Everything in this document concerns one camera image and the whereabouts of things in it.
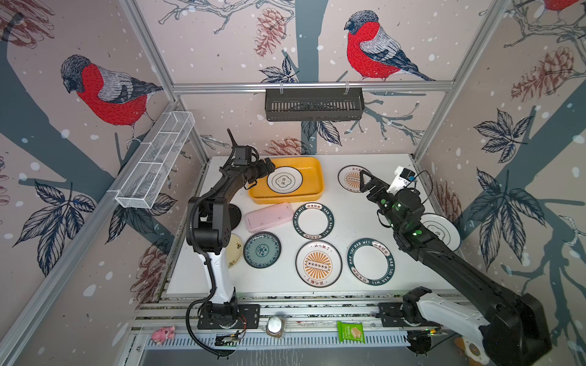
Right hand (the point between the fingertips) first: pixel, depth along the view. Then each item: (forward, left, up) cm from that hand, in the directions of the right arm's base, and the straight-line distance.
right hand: (365, 177), depth 75 cm
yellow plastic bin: (+17, +18, -26) cm, 36 cm away
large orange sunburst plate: (-19, +15, -29) cm, 38 cm away
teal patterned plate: (-15, +38, -28) cm, 49 cm away
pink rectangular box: (0, +37, -28) cm, 46 cm away
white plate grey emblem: (+21, +32, -26) cm, 46 cm away
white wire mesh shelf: (-10, +72, +4) cm, 73 cm away
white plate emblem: (-1, -38, -30) cm, 48 cm away
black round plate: (-2, +51, -24) cm, 56 cm away
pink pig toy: (-44, +63, -24) cm, 81 cm away
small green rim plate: (-1, +17, -28) cm, 33 cm away
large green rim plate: (-17, -5, -29) cm, 34 cm away
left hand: (+16, +38, -12) cm, 43 cm away
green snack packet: (-40, +5, -28) cm, 49 cm away
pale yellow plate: (-16, +49, -28) cm, 58 cm away
